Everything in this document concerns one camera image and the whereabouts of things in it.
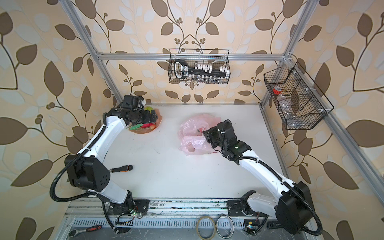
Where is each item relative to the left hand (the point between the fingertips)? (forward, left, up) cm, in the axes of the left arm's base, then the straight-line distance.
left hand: (150, 115), depth 84 cm
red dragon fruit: (+5, +8, -16) cm, 19 cm away
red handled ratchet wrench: (-53, +28, -22) cm, 64 cm away
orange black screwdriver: (-23, +16, -21) cm, 35 cm away
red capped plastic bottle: (+11, -70, +11) cm, 72 cm away
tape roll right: (-48, -42, -23) cm, 68 cm away
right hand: (-10, -29, 0) cm, 31 cm away
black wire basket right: (+4, -80, +8) cm, 81 cm away
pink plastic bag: (-16, -25, +1) cm, 30 cm away
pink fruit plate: (+5, +10, -22) cm, 24 cm away
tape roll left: (-49, -33, -22) cm, 63 cm away
